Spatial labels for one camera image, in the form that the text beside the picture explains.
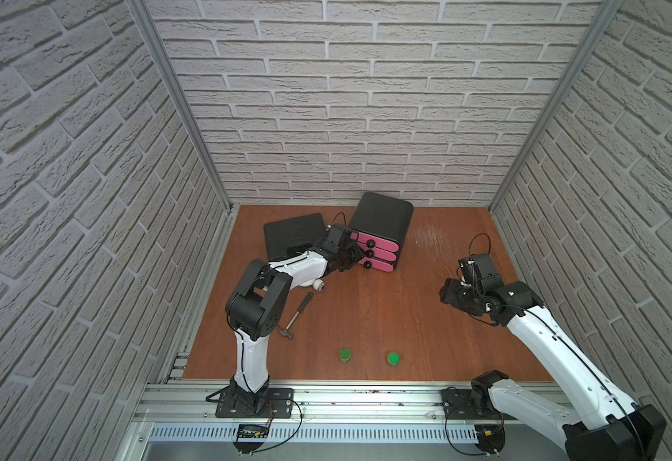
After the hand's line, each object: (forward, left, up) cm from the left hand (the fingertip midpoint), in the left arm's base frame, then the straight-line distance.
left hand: (357, 244), depth 97 cm
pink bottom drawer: (-5, -5, -5) cm, 8 cm away
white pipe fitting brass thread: (-12, +13, -6) cm, 19 cm away
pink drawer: (-5, -7, +1) cm, 9 cm away
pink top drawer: (-4, -5, +7) cm, 9 cm away
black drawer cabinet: (+3, -8, +7) cm, 11 cm away
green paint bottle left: (-35, +4, -6) cm, 36 cm away
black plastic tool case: (+7, +28, -4) cm, 29 cm away
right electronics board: (-54, -32, -8) cm, 63 cm away
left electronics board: (-53, +29, -12) cm, 62 cm away
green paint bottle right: (-36, -9, -7) cm, 38 cm away
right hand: (-22, -25, +6) cm, 34 cm away
